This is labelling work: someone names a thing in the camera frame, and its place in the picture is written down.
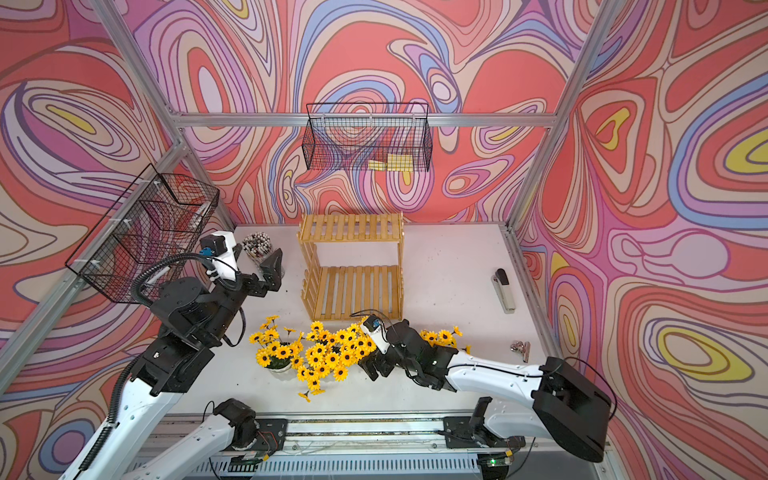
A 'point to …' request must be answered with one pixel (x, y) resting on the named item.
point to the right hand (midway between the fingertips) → (371, 354)
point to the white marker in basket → (161, 272)
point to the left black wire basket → (158, 215)
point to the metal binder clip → (522, 347)
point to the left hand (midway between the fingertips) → (263, 248)
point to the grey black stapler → (502, 285)
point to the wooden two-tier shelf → (353, 265)
